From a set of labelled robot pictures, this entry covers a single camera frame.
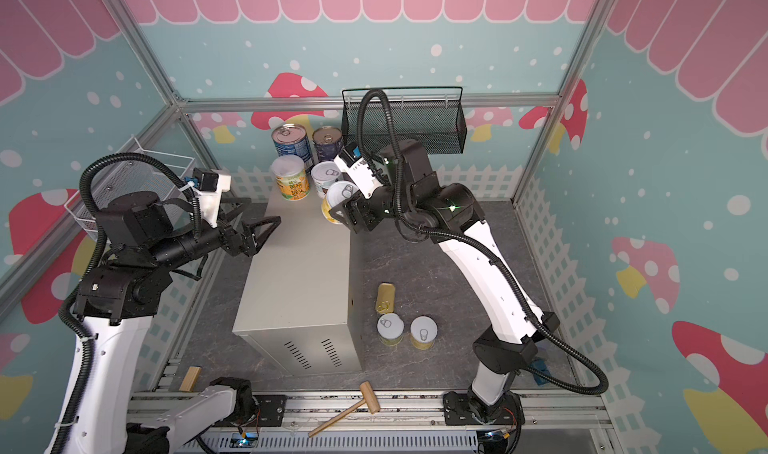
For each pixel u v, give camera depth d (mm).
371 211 519
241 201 618
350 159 483
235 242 498
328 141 714
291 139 715
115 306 375
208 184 469
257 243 517
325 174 712
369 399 748
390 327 829
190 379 789
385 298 918
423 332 814
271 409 742
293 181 688
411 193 421
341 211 507
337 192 588
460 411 742
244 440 726
